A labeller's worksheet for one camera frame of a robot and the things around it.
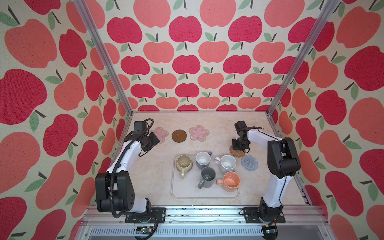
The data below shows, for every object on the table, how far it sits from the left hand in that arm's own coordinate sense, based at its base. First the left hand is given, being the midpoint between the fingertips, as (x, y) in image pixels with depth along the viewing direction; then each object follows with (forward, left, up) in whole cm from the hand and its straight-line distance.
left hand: (159, 141), depth 89 cm
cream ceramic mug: (-10, -15, -11) cm, 21 cm away
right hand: (+2, -52, -11) cm, 53 cm away
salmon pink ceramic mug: (-21, -42, -11) cm, 48 cm away
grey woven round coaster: (-9, -56, -13) cm, 58 cm away
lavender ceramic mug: (-7, -27, -11) cm, 30 cm away
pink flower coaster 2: (+16, -25, -12) cm, 32 cm away
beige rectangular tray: (-24, -17, -12) cm, 32 cm away
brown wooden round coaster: (+13, -10, -12) cm, 21 cm away
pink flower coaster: (+15, +3, -12) cm, 20 cm away
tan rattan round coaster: (-2, -50, -12) cm, 51 cm away
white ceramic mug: (-10, -41, -11) cm, 44 cm away
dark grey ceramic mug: (-17, -29, -10) cm, 35 cm away
